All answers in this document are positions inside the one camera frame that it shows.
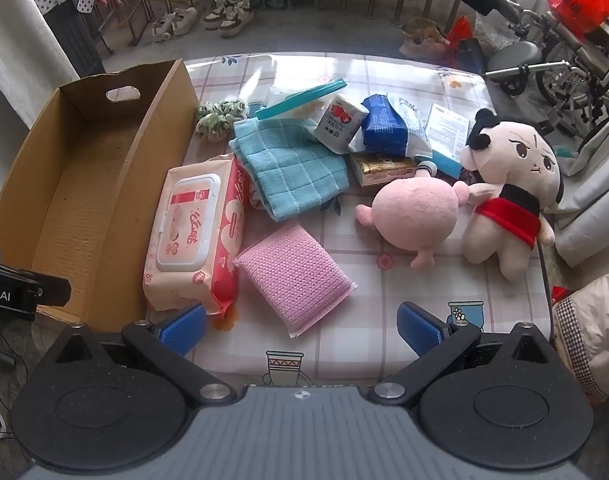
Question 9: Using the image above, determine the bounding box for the white bedding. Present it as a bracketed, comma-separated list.
[547, 105, 609, 268]

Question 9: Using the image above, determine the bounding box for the beige jacket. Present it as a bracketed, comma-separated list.
[552, 272, 609, 403]

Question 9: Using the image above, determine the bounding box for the brown cardboard box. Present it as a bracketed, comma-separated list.
[0, 58, 201, 333]

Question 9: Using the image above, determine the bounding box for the white teal paper box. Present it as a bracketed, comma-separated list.
[425, 103, 471, 178]

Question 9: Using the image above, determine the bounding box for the clear teal zip swab bag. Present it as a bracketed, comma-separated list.
[254, 77, 348, 133]

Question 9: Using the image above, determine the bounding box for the plush doll with red clothes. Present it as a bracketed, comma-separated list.
[459, 108, 564, 281]

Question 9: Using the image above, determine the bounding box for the light blue checked towel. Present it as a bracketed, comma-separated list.
[228, 117, 351, 222]

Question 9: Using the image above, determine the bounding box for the tan bag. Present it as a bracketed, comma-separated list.
[399, 16, 453, 58]

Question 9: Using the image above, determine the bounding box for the blue tissue pack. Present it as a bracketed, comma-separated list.
[361, 94, 433, 158]

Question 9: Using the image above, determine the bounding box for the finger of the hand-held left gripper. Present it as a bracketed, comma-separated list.
[34, 274, 71, 308]

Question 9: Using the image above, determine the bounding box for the wheelchair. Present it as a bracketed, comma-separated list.
[442, 0, 609, 151]

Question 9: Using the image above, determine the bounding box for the pink wet wipes pack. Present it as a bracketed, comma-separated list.
[143, 154, 250, 317]

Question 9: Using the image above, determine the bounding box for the green white scrunchie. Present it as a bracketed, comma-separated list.
[194, 100, 248, 140]

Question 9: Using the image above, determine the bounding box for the gold paper box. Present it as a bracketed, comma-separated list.
[349, 152, 418, 188]

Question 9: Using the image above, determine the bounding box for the pink knitted sponge pad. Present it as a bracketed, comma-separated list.
[233, 223, 358, 339]

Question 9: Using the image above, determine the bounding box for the round pink plush toy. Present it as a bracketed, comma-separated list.
[355, 160, 470, 272]

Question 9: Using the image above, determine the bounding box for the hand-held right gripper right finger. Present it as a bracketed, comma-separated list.
[367, 301, 556, 408]

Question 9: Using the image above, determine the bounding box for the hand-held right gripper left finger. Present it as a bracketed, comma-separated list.
[47, 301, 238, 408]

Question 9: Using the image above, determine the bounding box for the small red plastic bag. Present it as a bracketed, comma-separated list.
[445, 16, 473, 48]

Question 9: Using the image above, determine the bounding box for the white cover cloth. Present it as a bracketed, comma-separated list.
[0, 0, 80, 126]

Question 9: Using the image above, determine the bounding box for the brown white sneaker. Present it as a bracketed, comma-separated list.
[218, 1, 255, 38]
[202, 0, 238, 31]

